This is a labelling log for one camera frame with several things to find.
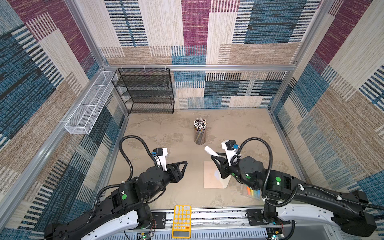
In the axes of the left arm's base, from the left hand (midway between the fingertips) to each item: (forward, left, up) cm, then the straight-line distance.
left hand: (185, 163), depth 64 cm
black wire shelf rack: (+61, +30, -9) cm, 69 cm away
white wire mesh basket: (+33, +64, -9) cm, 72 cm away
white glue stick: (+4, -11, +2) cm, 12 cm away
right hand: (+2, -13, 0) cm, 13 cm away
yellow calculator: (-20, +2, -25) cm, 32 cm away
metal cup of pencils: (+27, -7, -8) cm, 29 cm away
